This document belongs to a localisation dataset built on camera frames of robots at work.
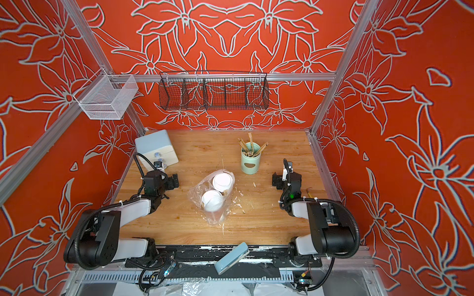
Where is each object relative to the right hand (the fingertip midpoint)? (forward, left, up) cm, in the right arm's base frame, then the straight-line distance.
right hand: (286, 171), depth 92 cm
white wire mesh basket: (+26, +92, +26) cm, 99 cm away
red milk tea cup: (-20, +35, +8) cm, 41 cm away
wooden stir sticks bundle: (+1, +19, +13) cm, 23 cm away
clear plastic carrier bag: (-19, +41, +12) cm, 47 cm away
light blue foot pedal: (-39, +26, -2) cm, 47 cm away
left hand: (-2, +61, -1) cm, 61 cm away
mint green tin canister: (+2, +18, +8) cm, 20 cm away
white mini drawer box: (+8, +67, +9) cm, 68 cm away
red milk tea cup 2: (-13, +31, +11) cm, 35 cm away
